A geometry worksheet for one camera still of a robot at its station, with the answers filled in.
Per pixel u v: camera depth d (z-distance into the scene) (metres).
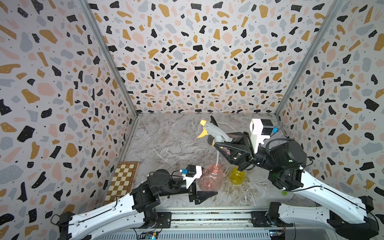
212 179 0.48
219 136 0.37
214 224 0.73
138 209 0.48
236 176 0.88
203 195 0.49
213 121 0.92
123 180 0.84
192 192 0.50
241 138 0.41
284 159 0.37
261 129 0.34
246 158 0.38
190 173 0.46
